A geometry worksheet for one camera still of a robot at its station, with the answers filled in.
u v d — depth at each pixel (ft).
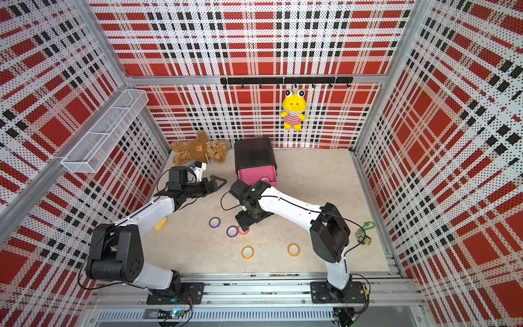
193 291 2.43
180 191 2.32
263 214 2.25
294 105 3.00
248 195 1.94
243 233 2.90
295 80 3.02
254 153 3.25
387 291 2.46
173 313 2.27
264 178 3.03
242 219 2.37
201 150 3.66
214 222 3.03
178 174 2.27
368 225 2.96
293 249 2.76
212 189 2.56
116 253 1.43
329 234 1.52
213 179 2.59
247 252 2.75
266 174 3.03
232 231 2.92
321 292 2.41
